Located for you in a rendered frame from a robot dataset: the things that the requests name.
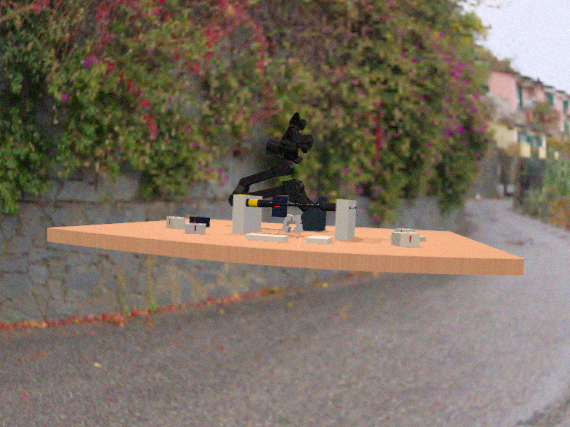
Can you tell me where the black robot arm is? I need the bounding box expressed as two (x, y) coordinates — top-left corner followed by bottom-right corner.
(228, 133), (314, 207)

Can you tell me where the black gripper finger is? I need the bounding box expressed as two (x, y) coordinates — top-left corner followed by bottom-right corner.
(289, 112), (305, 126)
(280, 125), (297, 146)

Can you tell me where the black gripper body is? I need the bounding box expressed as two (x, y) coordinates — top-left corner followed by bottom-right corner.
(278, 118), (307, 154)

